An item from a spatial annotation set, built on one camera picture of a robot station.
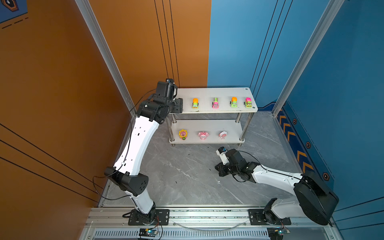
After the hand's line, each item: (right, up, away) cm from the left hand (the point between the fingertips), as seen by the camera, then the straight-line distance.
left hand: (175, 100), depth 73 cm
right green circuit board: (+49, -64, -2) cm, 80 cm away
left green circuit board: (-13, -63, -2) cm, 65 cm away
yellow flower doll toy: (+2, -18, +21) cm, 27 cm away
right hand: (+21, -37, +13) cm, 44 cm away
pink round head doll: (+27, -18, +20) cm, 38 cm away
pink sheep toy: (+15, -18, +19) cm, 30 cm away
